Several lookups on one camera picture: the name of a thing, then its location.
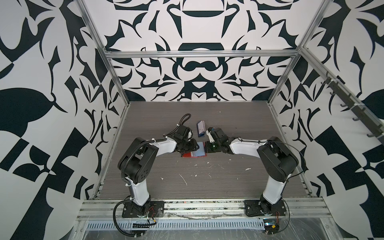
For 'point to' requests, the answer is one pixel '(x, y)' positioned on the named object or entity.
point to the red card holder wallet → (198, 152)
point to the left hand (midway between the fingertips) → (199, 144)
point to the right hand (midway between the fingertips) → (204, 146)
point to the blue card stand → (201, 135)
